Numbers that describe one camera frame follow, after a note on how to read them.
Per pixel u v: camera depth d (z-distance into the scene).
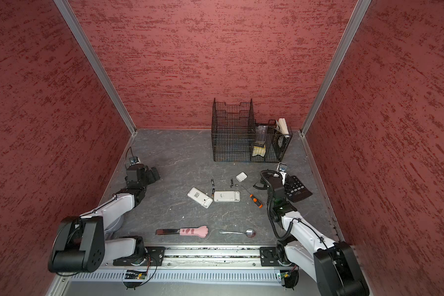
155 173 0.85
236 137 1.18
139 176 0.70
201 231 0.79
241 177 0.99
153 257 0.74
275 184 0.63
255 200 0.90
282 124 0.97
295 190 0.91
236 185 0.95
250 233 0.79
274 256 0.73
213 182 0.97
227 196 0.90
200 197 0.90
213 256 0.76
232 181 0.97
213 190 0.94
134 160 0.77
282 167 0.72
